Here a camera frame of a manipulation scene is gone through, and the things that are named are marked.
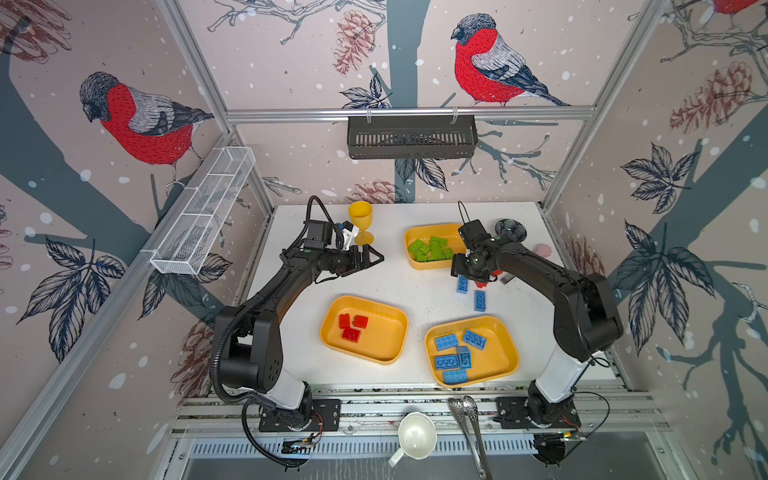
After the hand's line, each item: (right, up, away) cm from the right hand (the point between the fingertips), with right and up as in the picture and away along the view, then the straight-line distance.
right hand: (459, 275), depth 93 cm
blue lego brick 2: (-6, -23, -12) cm, 26 cm away
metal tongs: (-4, -29, -25) cm, 38 cm away
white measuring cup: (-15, -36, -23) cm, 45 cm away
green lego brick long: (-11, +7, +13) cm, 19 cm away
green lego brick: (-5, +10, +14) cm, 18 cm away
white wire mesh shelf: (-72, +19, -14) cm, 76 cm away
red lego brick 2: (-31, -14, -3) cm, 34 cm away
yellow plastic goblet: (-32, +21, +9) cm, 39 cm away
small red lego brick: (-36, -14, -3) cm, 39 cm away
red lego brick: (-34, -16, -7) cm, 38 cm away
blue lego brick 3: (+2, -4, +4) cm, 6 cm away
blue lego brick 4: (+7, -8, 0) cm, 10 cm away
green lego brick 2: (-1, +6, +12) cm, 14 cm away
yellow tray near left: (-30, -16, -5) cm, 34 cm away
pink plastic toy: (+33, +7, +11) cm, 35 cm away
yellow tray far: (-11, +13, +17) cm, 24 cm away
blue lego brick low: (-5, -26, -14) cm, 30 cm away
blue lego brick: (-6, -18, -9) cm, 21 cm away
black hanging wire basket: (-15, +47, +12) cm, 51 cm away
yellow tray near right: (+9, -22, -10) cm, 26 cm away
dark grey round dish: (+24, +15, +17) cm, 33 cm away
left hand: (-27, +5, -10) cm, 29 cm away
